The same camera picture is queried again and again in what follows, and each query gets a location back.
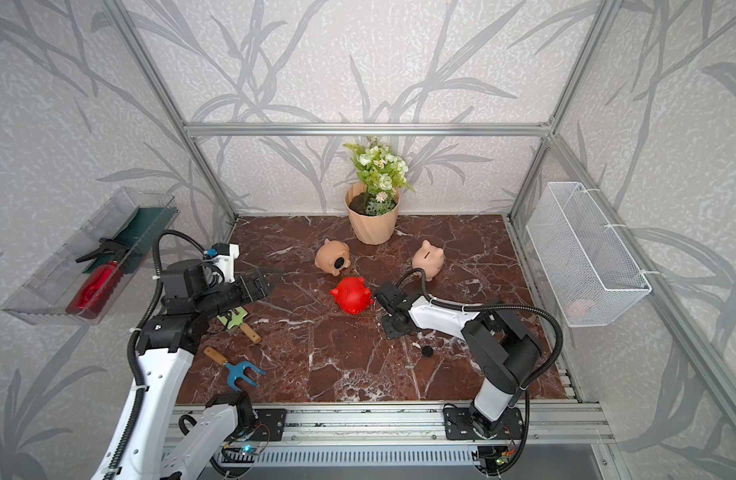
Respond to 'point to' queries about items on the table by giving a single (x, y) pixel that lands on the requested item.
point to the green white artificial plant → (381, 172)
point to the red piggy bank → (353, 295)
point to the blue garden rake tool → (234, 370)
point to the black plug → (427, 351)
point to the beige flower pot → (370, 229)
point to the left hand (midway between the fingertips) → (271, 277)
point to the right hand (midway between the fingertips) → (394, 326)
